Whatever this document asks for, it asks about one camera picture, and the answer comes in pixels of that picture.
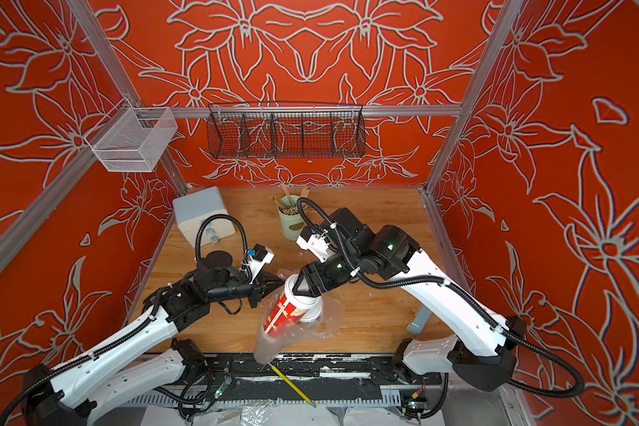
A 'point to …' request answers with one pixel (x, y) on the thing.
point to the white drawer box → (193, 209)
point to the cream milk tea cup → (313, 313)
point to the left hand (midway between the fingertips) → (283, 279)
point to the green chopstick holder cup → (290, 216)
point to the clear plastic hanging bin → (130, 139)
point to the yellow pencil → (294, 387)
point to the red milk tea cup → (291, 309)
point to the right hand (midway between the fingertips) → (301, 284)
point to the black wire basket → (285, 130)
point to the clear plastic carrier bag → (269, 343)
